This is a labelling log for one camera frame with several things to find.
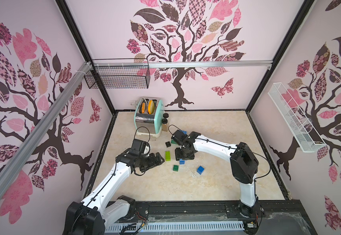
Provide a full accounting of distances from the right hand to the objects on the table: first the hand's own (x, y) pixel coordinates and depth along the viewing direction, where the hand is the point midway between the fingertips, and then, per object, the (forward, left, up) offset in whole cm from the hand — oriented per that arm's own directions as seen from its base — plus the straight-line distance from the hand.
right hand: (181, 159), depth 86 cm
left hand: (-6, +14, +5) cm, 16 cm away
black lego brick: (+14, +9, -4) cm, 17 cm away
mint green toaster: (+27, +21, +12) cm, 36 cm away
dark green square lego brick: (-3, +3, -4) cm, 6 cm away
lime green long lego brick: (+5, +9, -5) cm, 12 cm away
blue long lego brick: (+25, -3, -6) cm, 26 cm away
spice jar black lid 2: (+29, +11, +3) cm, 31 cm away
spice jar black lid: (+35, +10, +2) cm, 37 cm away
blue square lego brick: (0, 0, -3) cm, 3 cm away
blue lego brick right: (-5, -11, -4) cm, 13 cm away
